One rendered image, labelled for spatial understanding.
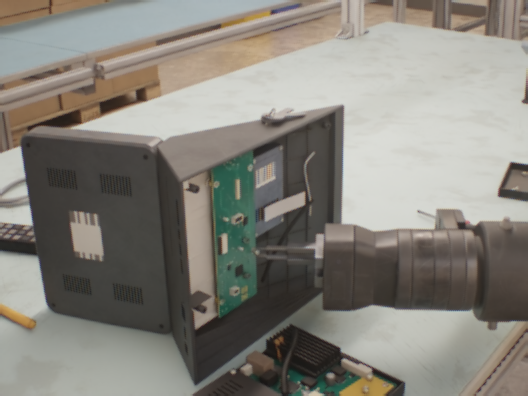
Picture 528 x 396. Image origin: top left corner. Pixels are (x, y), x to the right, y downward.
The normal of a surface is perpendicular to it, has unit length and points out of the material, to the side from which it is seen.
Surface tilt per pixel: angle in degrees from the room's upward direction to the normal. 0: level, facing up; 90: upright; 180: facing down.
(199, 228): 90
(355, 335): 0
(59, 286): 90
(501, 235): 19
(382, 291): 90
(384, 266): 90
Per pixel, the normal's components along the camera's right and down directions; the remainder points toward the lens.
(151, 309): -0.33, 0.40
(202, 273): 0.78, 0.24
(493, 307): -0.10, 0.59
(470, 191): -0.03, -0.91
